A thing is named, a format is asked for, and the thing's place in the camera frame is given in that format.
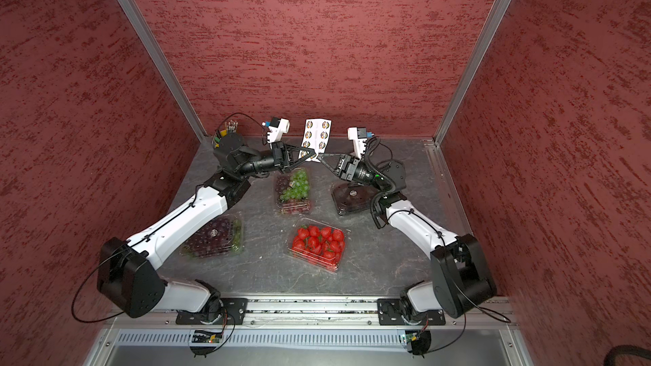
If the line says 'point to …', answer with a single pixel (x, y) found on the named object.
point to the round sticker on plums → (353, 193)
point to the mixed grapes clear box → (292, 191)
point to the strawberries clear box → (317, 243)
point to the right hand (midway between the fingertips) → (315, 163)
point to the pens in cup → (231, 126)
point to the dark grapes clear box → (224, 237)
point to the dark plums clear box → (351, 196)
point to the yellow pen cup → (216, 146)
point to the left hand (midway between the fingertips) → (312, 159)
